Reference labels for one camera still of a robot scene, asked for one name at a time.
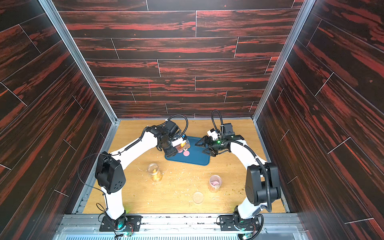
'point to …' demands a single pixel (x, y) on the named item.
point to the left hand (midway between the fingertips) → (173, 149)
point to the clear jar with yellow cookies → (153, 169)
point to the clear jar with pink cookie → (215, 183)
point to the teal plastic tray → (194, 154)
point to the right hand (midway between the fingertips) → (201, 147)
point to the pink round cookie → (186, 153)
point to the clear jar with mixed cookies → (183, 146)
